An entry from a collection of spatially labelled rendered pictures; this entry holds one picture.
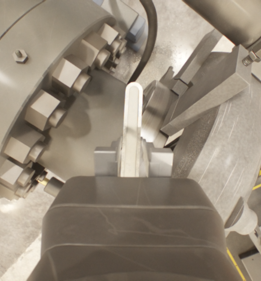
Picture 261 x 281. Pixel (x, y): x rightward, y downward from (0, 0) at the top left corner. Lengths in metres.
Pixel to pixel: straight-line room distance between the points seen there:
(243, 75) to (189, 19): 0.94
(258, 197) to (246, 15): 0.97
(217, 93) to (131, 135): 0.19
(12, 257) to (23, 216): 0.53
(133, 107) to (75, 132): 0.30
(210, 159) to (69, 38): 0.29
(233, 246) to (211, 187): 1.14
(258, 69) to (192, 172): 0.23
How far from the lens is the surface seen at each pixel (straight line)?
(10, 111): 0.34
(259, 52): 0.31
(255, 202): 1.24
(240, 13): 0.41
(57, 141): 0.46
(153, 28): 0.52
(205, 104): 0.33
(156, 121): 0.41
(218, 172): 0.28
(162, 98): 0.46
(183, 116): 0.36
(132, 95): 0.15
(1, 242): 2.16
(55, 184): 0.92
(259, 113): 0.36
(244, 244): 1.42
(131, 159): 0.17
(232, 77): 0.30
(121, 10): 0.93
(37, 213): 1.75
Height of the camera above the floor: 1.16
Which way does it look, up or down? 70 degrees down
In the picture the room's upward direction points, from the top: 174 degrees counter-clockwise
